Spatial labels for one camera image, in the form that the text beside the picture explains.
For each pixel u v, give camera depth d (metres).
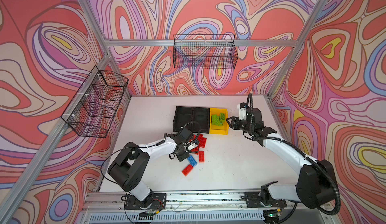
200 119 1.02
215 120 1.00
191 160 0.87
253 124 0.64
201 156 0.88
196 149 0.89
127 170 0.44
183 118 1.04
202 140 0.91
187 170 0.82
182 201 0.75
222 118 0.99
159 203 0.72
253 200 0.73
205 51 0.96
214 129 0.98
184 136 0.72
